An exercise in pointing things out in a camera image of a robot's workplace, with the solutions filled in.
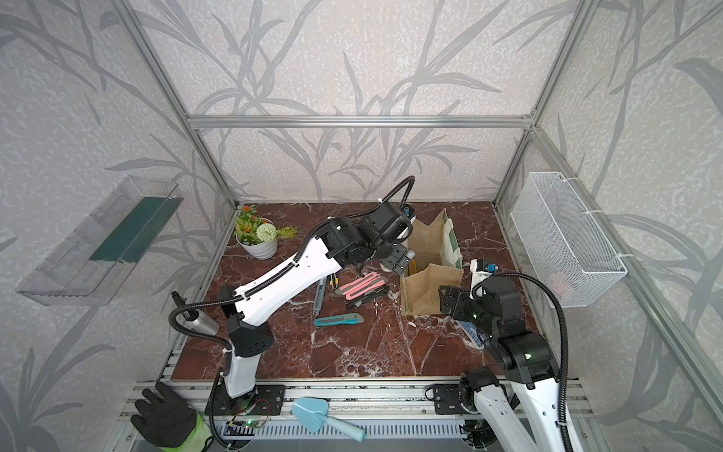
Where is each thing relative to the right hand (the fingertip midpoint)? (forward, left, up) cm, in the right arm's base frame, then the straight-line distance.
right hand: (451, 288), depth 70 cm
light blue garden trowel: (-24, +36, -21) cm, 48 cm away
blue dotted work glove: (-4, -10, -22) cm, 24 cm away
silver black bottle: (-3, +70, -12) cm, 71 cm away
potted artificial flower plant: (+23, +58, -7) cm, 63 cm away
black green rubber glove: (-26, +73, -24) cm, 81 cm away
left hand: (+9, +13, +5) cm, 17 cm away
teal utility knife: (+1, +27, -22) cm, 35 cm away
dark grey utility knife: (+7, +25, -21) cm, 34 cm away
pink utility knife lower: (+10, +25, -22) cm, 35 cm away
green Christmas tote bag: (+6, +3, +2) cm, 7 cm away
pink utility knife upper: (+15, +24, -21) cm, 35 cm away
